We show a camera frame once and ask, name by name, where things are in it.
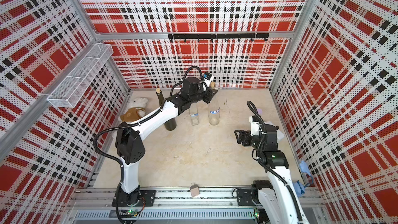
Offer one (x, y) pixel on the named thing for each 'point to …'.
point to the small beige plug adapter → (194, 190)
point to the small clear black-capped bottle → (194, 114)
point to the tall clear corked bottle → (214, 109)
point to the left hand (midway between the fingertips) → (216, 89)
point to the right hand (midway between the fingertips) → (243, 132)
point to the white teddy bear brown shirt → (136, 110)
